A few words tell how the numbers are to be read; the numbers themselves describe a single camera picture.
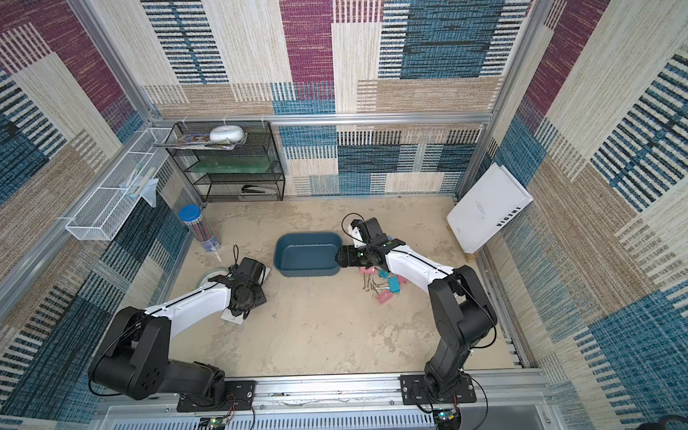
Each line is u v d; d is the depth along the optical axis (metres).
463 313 0.46
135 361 0.43
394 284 0.93
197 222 0.92
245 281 0.72
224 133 0.89
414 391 0.73
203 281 0.94
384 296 0.89
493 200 0.89
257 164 0.94
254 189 1.09
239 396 0.73
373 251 0.70
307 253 1.05
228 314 0.79
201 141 0.92
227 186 1.19
